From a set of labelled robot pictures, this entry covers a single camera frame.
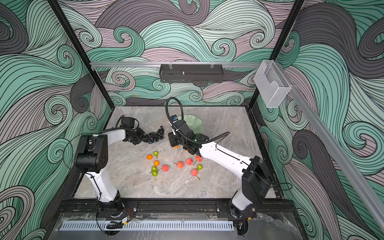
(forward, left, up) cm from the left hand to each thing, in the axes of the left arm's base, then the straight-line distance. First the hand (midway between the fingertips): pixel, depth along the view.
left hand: (147, 134), depth 101 cm
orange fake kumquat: (-21, -23, +22) cm, 38 cm away
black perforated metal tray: (+28, -30, +30) cm, 51 cm away
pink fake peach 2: (-21, -24, +1) cm, 32 cm away
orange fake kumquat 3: (-20, -10, 0) cm, 23 cm away
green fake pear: (-14, -8, -1) cm, 16 cm away
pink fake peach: (-24, -15, 0) cm, 28 cm away
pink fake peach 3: (-19, -29, +1) cm, 35 cm away
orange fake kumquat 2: (-16, -4, -2) cm, 17 cm away
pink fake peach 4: (-18, -35, +2) cm, 40 cm away
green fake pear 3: (-27, -10, 0) cm, 29 cm away
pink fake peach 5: (-26, -33, +1) cm, 42 cm away
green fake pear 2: (-25, -9, -1) cm, 26 cm away
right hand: (-12, -19, +18) cm, 29 cm away
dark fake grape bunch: (-4, -5, +2) cm, 7 cm away
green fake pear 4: (-22, -36, 0) cm, 42 cm away
